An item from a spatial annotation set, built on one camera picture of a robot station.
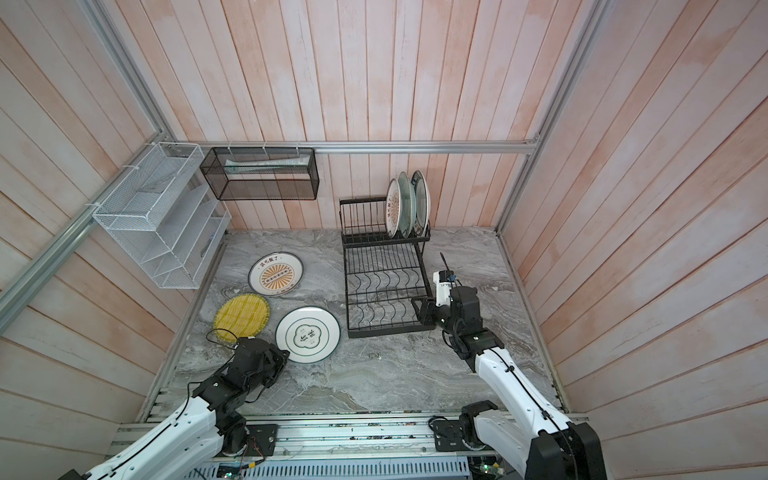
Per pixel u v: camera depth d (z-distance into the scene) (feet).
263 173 3.49
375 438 2.46
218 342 2.97
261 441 2.41
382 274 3.43
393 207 3.09
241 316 3.13
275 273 3.51
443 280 2.39
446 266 3.65
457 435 2.40
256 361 2.13
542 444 1.31
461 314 2.05
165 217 2.39
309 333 2.97
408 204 2.79
